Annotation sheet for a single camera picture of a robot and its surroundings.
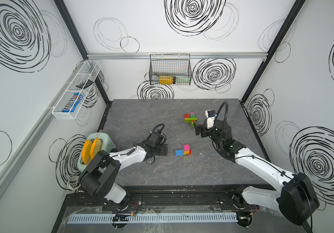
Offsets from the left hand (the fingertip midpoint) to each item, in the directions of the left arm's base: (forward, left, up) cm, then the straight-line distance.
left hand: (162, 148), depth 91 cm
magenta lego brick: (+31, -21, -1) cm, 38 cm away
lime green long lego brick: (+23, -18, +1) cm, 29 cm away
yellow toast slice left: (-12, +35, +19) cm, 42 cm away
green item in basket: (+31, -11, +31) cm, 45 cm away
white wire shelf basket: (+37, +49, +31) cm, 68 cm away
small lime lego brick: (-4, -15, -1) cm, 15 cm away
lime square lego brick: (+21, -21, -1) cm, 29 cm away
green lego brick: (+28, -21, 0) cm, 35 cm away
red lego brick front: (-4, -17, +4) cm, 18 cm away
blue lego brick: (-4, -10, +3) cm, 12 cm away
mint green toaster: (-5, +30, +11) cm, 33 cm away
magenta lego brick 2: (-3, -14, +8) cm, 17 cm away
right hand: (+8, -23, +20) cm, 31 cm away
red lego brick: (+28, -17, -1) cm, 33 cm away
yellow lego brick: (-4, -14, +6) cm, 16 cm away
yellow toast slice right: (-10, +32, +19) cm, 39 cm away
